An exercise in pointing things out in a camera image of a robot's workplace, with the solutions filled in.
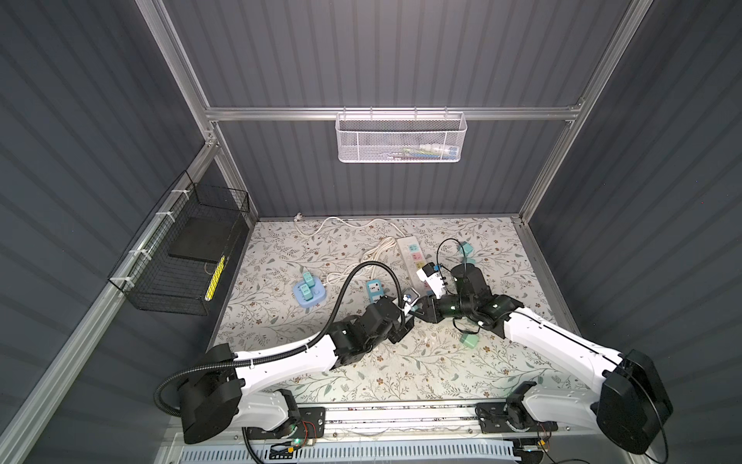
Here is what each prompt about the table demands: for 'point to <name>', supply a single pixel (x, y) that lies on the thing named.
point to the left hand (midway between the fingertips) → (404, 307)
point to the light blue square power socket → (318, 294)
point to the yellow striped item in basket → (214, 278)
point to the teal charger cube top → (466, 247)
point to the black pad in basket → (203, 238)
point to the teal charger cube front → (305, 290)
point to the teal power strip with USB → (375, 290)
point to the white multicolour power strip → (413, 258)
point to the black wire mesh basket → (171, 264)
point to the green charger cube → (469, 340)
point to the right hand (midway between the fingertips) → (412, 310)
